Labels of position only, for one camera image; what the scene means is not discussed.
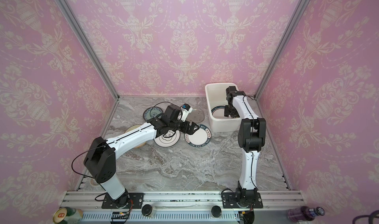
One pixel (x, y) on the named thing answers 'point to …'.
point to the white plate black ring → (169, 138)
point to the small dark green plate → (150, 112)
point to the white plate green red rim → (218, 111)
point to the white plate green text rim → (201, 138)
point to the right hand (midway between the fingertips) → (234, 114)
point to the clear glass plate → (196, 116)
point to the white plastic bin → (215, 93)
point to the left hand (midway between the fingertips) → (194, 126)
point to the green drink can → (68, 215)
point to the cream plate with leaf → (132, 128)
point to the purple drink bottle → (303, 213)
